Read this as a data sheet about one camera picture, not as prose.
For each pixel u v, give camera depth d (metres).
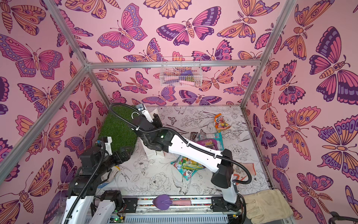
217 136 0.98
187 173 0.82
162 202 0.74
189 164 0.83
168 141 0.47
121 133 1.04
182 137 0.47
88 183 0.46
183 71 0.95
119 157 0.61
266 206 0.72
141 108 0.56
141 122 0.47
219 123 1.03
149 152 0.86
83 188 0.45
